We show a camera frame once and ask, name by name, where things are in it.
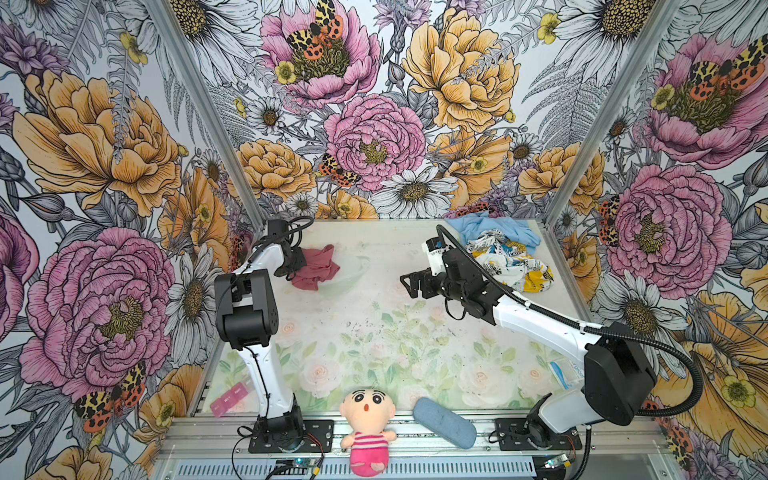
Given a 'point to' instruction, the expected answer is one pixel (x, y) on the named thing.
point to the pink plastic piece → (233, 395)
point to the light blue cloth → (465, 227)
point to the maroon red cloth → (319, 267)
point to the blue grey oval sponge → (444, 422)
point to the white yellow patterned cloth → (510, 260)
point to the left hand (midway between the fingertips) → (295, 271)
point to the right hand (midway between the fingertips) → (415, 283)
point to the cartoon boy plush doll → (368, 412)
